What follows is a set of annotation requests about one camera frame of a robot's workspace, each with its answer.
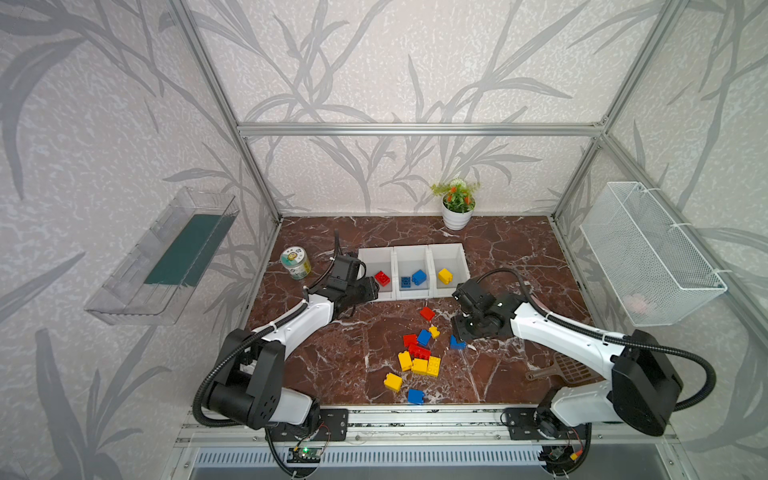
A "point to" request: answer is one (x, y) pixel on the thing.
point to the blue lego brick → (419, 277)
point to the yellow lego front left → (393, 382)
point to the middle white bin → (408, 260)
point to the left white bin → (379, 266)
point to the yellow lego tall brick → (405, 360)
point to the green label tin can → (295, 260)
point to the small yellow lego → (434, 331)
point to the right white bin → (447, 268)
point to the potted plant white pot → (457, 202)
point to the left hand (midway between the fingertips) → (378, 278)
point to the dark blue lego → (406, 282)
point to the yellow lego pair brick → (430, 367)
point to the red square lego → (427, 313)
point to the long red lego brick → (382, 278)
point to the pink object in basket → (635, 302)
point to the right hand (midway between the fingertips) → (459, 321)
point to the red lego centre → (417, 351)
